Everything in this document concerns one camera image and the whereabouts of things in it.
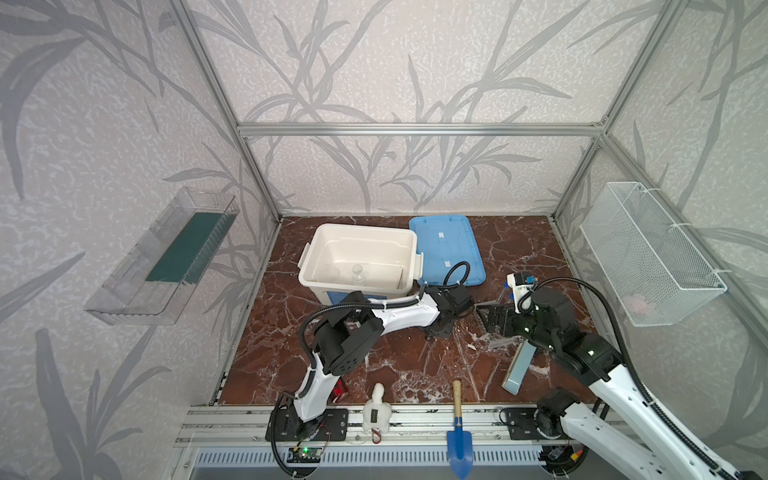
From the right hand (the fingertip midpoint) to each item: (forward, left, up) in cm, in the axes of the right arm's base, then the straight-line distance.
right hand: (489, 298), depth 75 cm
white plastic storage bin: (+25, +45, -17) cm, 55 cm away
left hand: (+2, +11, -18) cm, 21 cm away
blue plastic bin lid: (+35, +6, -19) cm, 40 cm away
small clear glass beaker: (+16, +37, -13) cm, 43 cm away
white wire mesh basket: (-3, -30, +16) cm, 34 cm away
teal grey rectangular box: (-13, -9, -15) cm, 22 cm away
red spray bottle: (-18, +40, -16) cm, 46 cm away
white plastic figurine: (-24, +29, -15) cm, 40 cm away
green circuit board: (-31, +46, -20) cm, 59 cm away
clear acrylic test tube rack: (-5, -5, -19) cm, 20 cm away
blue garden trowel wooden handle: (-29, +9, -18) cm, 35 cm away
